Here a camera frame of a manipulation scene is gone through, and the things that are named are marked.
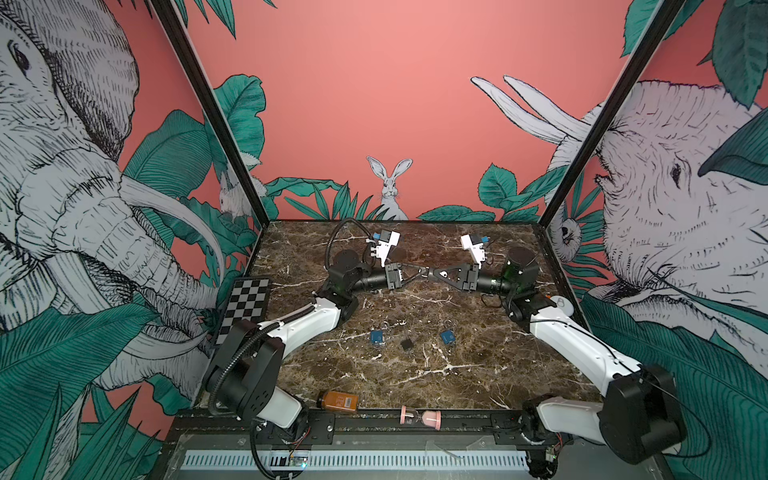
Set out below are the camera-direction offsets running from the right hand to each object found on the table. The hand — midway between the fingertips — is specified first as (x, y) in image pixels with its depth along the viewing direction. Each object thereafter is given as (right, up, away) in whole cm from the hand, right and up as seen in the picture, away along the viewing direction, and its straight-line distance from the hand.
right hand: (436, 277), depth 69 cm
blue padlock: (-15, -20, +21) cm, 33 cm away
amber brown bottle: (-25, -32, +6) cm, 41 cm away
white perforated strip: (-18, -44, +1) cm, 48 cm away
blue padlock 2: (+6, -20, +21) cm, 30 cm away
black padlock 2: (-1, 0, +2) cm, 2 cm away
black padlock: (-6, -22, +20) cm, 30 cm away
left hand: (-2, +1, -1) cm, 3 cm away
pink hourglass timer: (-1, -36, +5) cm, 37 cm away
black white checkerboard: (-57, -10, +24) cm, 62 cm away
